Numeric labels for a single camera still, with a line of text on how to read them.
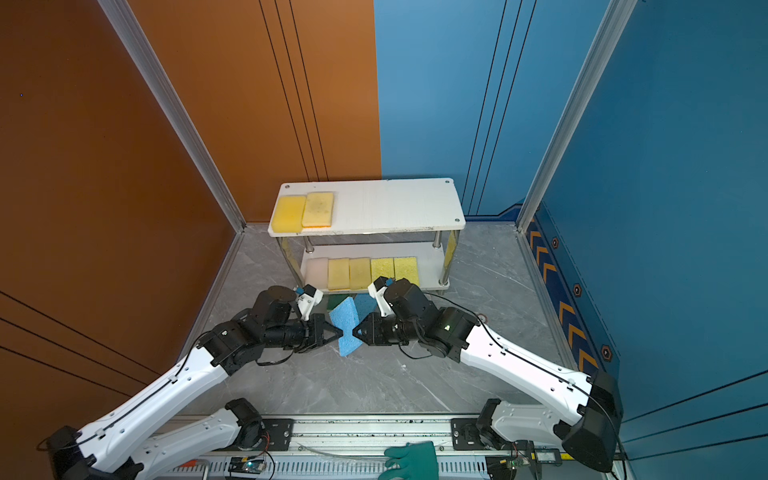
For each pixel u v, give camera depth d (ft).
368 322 2.01
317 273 3.15
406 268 3.17
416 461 2.26
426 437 2.46
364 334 2.20
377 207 2.53
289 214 2.38
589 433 1.20
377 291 2.11
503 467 2.32
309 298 2.23
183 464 1.71
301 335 2.00
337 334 2.29
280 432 2.42
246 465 2.33
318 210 2.43
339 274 3.11
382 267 3.19
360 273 3.15
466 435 2.38
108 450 1.29
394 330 1.89
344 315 2.36
